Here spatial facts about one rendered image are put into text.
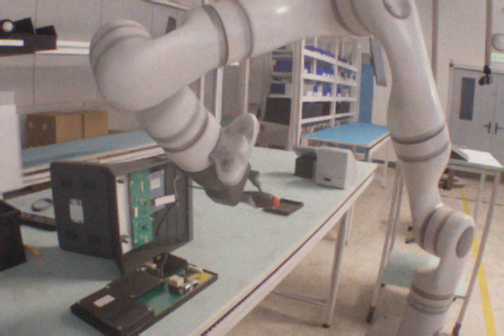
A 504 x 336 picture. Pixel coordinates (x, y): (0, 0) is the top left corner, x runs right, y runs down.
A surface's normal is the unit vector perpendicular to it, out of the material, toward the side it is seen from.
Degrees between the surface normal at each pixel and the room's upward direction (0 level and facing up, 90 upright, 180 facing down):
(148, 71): 105
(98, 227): 90
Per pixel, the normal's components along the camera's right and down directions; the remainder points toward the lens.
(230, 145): -0.42, -0.45
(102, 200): -0.11, 0.22
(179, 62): 0.69, 0.46
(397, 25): 0.21, 0.42
